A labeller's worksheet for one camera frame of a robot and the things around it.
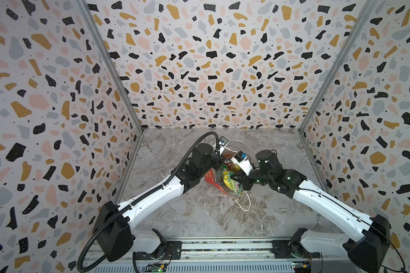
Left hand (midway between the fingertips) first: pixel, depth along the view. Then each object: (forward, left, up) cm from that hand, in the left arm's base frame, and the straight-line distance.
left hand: (222, 147), depth 76 cm
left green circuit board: (-41, +27, -28) cm, 56 cm away
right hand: (-11, -4, -6) cm, 13 cm away
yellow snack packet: (-14, -4, -8) cm, 16 cm away
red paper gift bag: (-12, +4, -4) cm, 13 cm away
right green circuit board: (-41, -33, -29) cm, 60 cm away
